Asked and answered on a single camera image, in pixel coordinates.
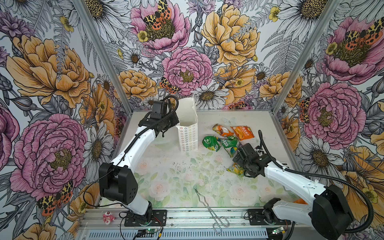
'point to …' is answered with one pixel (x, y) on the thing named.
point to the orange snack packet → (222, 131)
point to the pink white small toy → (108, 217)
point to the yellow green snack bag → (236, 169)
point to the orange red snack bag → (243, 132)
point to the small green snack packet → (231, 145)
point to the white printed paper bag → (188, 124)
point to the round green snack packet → (210, 142)
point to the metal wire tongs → (224, 220)
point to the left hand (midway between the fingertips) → (178, 123)
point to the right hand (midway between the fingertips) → (241, 167)
